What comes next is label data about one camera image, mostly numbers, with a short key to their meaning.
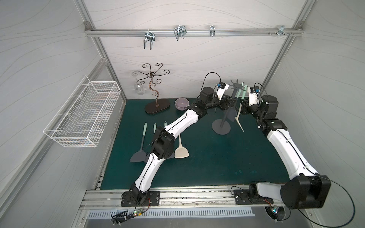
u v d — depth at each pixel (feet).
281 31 2.52
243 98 2.47
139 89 3.24
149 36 2.57
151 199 2.41
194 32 2.57
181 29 2.45
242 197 2.41
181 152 2.93
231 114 3.14
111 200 2.47
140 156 2.83
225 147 3.20
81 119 2.25
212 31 2.57
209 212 2.30
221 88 2.40
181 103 3.65
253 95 2.15
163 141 1.95
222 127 3.34
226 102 2.42
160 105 3.77
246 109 2.27
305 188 1.27
